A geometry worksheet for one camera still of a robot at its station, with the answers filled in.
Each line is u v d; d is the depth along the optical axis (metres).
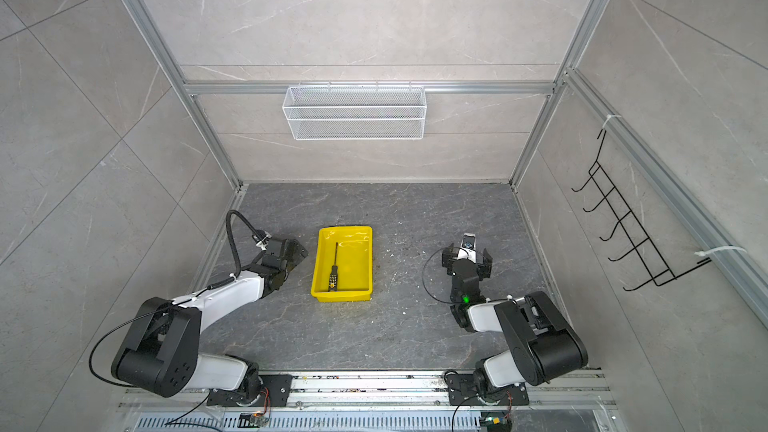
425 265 0.98
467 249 0.76
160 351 0.43
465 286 0.68
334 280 0.91
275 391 0.73
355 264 0.95
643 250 0.65
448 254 0.82
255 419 0.70
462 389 0.73
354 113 1.01
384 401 0.73
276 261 0.70
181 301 0.47
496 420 0.70
